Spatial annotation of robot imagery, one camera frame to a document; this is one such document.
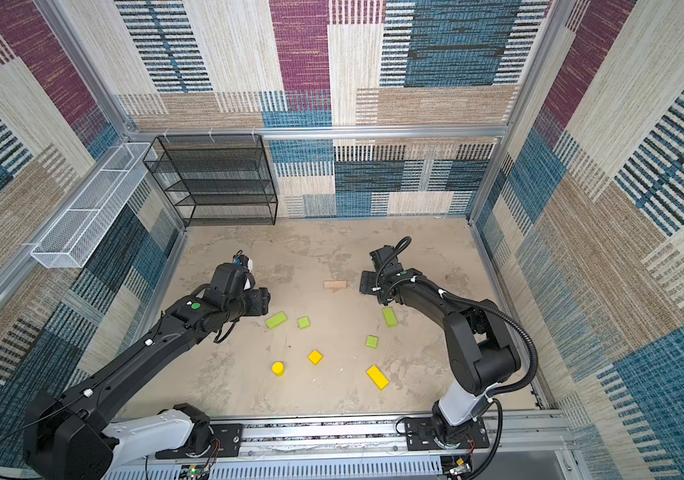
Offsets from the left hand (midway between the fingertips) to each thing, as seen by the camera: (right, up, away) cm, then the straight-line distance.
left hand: (260, 292), depth 81 cm
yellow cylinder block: (+5, -21, +1) cm, 21 cm away
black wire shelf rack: (-24, +36, +28) cm, 52 cm away
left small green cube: (+10, -11, +11) cm, 18 cm away
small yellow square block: (+14, -19, +5) cm, 25 cm away
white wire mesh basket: (-41, +14, -10) cm, 45 cm away
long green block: (+1, -10, +12) cm, 16 cm away
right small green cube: (+31, -16, +8) cm, 35 cm away
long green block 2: (+37, -10, +13) cm, 40 cm away
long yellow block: (+31, -23, +2) cm, 39 cm away
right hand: (+33, -1, +12) cm, 35 cm away
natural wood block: (+20, 0, +18) cm, 27 cm away
